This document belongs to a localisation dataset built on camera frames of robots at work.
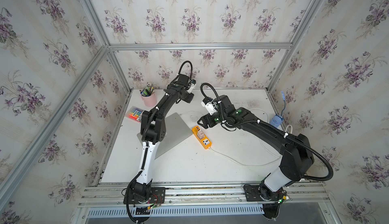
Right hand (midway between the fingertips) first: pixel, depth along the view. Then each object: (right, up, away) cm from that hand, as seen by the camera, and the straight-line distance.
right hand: (205, 119), depth 82 cm
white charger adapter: (-2, -10, +6) cm, 12 cm away
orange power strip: (0, -14, +6) cm, 16 cm away
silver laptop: (-18, -9, +13) cm, 24 cm away
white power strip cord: (+21, -25, +2) cm, 33 cm away
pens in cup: (-39, +17, +21) cm, 47 cm away
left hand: (-9, +13, +19) cm, 25 cm away
